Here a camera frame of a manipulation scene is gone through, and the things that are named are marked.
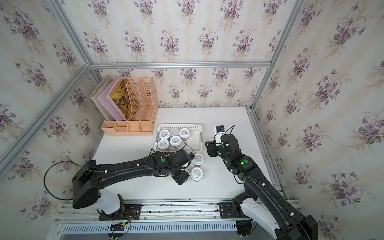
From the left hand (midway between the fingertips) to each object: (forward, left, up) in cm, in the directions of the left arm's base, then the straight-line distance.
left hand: (186, 176), depth 77 cm
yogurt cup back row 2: (+31, +8, -2) cm, 32 cm away
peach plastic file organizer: (+55, +36, -9) cm, 66 cm away
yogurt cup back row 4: (+9, -7, -1) cm, 12 cm away
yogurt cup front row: (+20, +14, -1) cm, 25 cm away
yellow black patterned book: (+48, +44, +13) cm, 66 cm away
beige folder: (+38, +54, +21) cm, 69 cm away
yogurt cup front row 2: (+22, +7, 0) cm, 23 cm away
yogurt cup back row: (+28, +14, -1) cm, 31 cm away
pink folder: (+39, +48, +16) cm, 64 cm away
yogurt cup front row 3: (+2, -6, -1) cm, 6 cm away
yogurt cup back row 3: (+28, +1, 0) cm, 28 cm away
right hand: (+13, -13, +13) cm, 23 cm away
